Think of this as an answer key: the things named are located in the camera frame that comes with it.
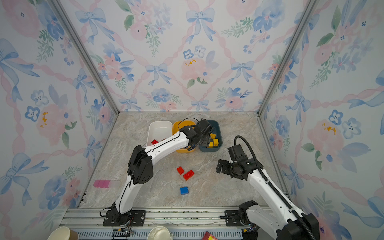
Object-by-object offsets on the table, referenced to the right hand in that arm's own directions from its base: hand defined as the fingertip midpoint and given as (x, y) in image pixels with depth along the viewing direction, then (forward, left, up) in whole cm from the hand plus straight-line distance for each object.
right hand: (224, 168), depth 81 cm
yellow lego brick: (+21, +2, -6) cm, 22 cm away
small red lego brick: (+3, +25, -9) cm, 26 cm away
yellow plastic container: (+33, +29, -4) cm, 44 cm away
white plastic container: (+32, +43, -8) cm, 54 cm away
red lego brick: (-1, +19, -8) cm, 21 cm away
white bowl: (-29, +32, -9) cm, 44 cm away
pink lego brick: (-7, +68, -7) cm, 69 cm away
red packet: (-30, +10, -5) cm, 32 cm away
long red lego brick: (+21, +43, -6) cm, 49 cm away
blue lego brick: (-9, +22, -10) cm, 26 cm away
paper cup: (-30, +72, 0) cm, 78 cm away
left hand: (+17, +10, +4) cm, 20 cm away
